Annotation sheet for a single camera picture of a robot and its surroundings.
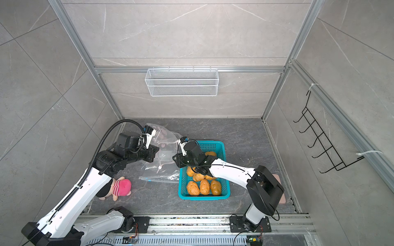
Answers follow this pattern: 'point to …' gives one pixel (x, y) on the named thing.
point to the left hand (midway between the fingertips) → (159, 146)
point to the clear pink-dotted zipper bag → (163, 168)
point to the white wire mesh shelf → (182, 82)
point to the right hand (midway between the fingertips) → (176, 157)
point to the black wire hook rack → (331, 154)
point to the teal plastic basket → (219, 147)
